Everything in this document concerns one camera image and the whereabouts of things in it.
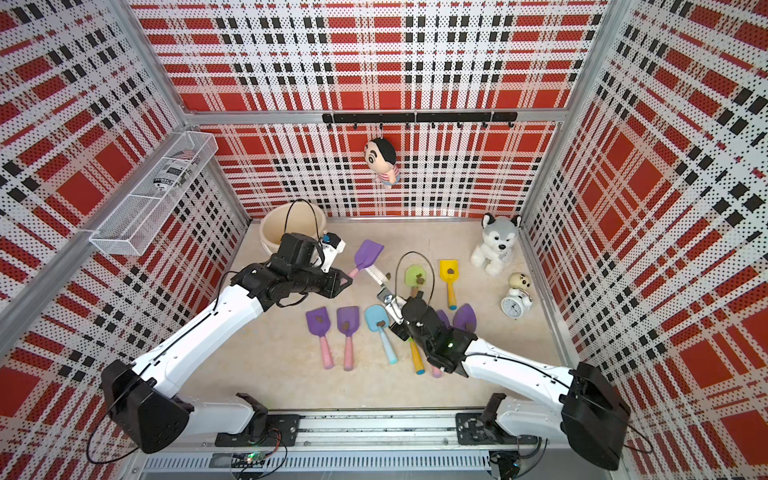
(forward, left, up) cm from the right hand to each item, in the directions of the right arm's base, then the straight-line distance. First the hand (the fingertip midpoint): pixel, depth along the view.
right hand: (402, 299), depth 80 cm
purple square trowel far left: (0, +26, -15) cm, 30 cm away
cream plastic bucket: (+43, +43, -11) cm, 62 cm away
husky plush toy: (+21, -30, +1) cm, 37 cm away
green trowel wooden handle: (+10, -4, -13) cm, 17 cm away
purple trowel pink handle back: (+11, +10, +6) cm, 16 cm away
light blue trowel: (+2, +8, -15) cm, 17 cm away
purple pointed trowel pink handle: (-15, -9, -13) cm, 22 cm away
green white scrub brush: (+6, +7, +3) cm, 10 cm away
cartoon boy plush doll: (+40, +7, +18) cm, 44 cm away
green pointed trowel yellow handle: (-14, -4, -14) cm, 20 cm away
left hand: (+2, +13, +6) cm, 15 cm away
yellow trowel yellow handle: (+20, -16, -16) cm, 30 cm away
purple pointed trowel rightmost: (+2, -20, -17) cm, 26 cm away
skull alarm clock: (+6, -35, -9) cm, 37 cm away
